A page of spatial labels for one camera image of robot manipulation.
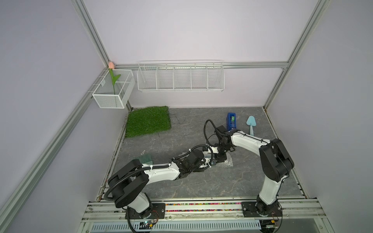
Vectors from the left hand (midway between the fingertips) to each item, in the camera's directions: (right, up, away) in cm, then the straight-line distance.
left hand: (200, 156), depth 86 cm
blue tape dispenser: (+24, +21, +19) cm, 37 cm away
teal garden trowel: (+41, +21, +26) cm, 53 cm away
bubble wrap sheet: (+16, -4, -2) cm, 16 cm away
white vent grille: (-15, -31, -16) cm, 38 cm away
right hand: (+9, -1, +5) cm, 11 cm away
